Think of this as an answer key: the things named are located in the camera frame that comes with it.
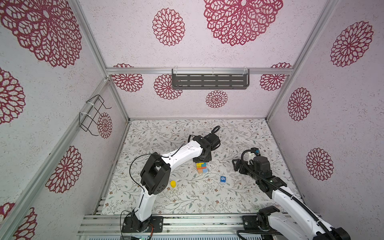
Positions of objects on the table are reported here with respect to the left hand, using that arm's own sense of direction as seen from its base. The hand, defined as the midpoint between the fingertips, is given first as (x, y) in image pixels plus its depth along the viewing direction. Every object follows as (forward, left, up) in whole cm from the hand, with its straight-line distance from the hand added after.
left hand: (202, 161), depth 88 cm
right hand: (-2, -20, +4) cm, 21 cm away
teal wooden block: (-1, -1, -3) cm, 3 cm away
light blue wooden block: (-2, -1, -4) cm, 5 cm away
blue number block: (-9, -12, -6) cm, 16 cm away
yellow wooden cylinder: (-11, +17, -6) cm, 21 cm away
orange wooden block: (-2, +2, -6) cm, 6 cm away
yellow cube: (-1, +2, -2) cm, 3 cm away
